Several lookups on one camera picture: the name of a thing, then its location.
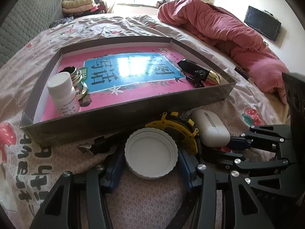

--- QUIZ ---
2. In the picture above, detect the white earbuds case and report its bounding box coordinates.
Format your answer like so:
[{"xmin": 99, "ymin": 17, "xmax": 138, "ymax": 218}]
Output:
[{"xmin": 191, "ymin": 109, "xmax": 231, "ymax": 148}]

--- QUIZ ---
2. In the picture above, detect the white plastic jar lid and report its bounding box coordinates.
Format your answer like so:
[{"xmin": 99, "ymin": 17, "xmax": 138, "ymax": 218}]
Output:
[{"xmin": 125, "ymin": 128, "xmax": 178, "ymax": 180}]

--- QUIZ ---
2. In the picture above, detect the silver metal jar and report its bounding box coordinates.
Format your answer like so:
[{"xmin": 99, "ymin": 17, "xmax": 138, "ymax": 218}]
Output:
[{"xmin": 60, "ymin": 66, "xmax": 92, "ymax": 108}]

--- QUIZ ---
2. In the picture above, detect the white pill bottle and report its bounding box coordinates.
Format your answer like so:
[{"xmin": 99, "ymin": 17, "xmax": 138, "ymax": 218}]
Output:
[{"xmin": 47, "ymin": 72, "xmax": 80, "ymax": 116}]

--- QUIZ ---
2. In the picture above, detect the yellow and black tape measure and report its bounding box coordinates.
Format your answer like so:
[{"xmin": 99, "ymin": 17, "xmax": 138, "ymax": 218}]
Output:
[{"xmin": 145, "ymin": 112, "xmax": 199, "ymax": 155}]

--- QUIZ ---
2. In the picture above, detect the strawberry print bed sheet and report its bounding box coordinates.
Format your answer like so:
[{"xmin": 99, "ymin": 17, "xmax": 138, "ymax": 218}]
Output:
[{"xmin": 1, "ymin": 14, "xmax": 288, "ymax": 228}]

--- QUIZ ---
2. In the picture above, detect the grey cardboard box tray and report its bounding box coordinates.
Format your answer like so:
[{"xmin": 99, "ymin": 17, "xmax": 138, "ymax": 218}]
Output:
[{"xmin": 20, "ymin": 36, "xmax": 236, "ymax": 146}]

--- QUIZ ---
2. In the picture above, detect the pink quilt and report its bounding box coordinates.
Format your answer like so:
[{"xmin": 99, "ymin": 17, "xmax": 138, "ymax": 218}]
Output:
[{"xmin": 158, "ymin": 0, "xmax": 288, "ymax": 103}]

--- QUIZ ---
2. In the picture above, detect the grey quilted sofa cover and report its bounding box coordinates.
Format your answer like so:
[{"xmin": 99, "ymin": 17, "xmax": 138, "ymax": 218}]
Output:
[{"xmin": 1, "ymin": 0, "xmax": 64, "ymax": 67}]

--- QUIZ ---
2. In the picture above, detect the pile of folded clothes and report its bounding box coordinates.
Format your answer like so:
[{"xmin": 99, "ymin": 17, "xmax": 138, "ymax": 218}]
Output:
[{"xmin": 62, "ymin": 0, "xmax": 107, "ymax": 18}]

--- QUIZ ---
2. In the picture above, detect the black wall television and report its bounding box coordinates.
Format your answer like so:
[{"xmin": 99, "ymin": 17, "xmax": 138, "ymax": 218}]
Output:
[{"xmin": 244, "ymin": 6, "xmax": 281, "ymax": 41}]

